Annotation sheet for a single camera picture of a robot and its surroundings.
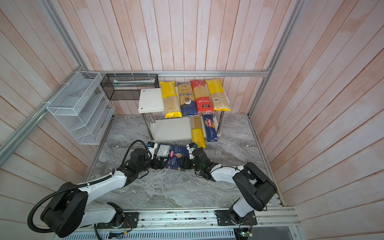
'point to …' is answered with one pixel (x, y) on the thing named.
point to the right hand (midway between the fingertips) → (179, 160)
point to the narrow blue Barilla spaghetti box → (211, 132)
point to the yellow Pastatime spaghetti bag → (197, 131)
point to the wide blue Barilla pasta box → (173, 153)
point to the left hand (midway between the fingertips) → (163, 159)
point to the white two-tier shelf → (163, 128)
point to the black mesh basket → (127, 86)
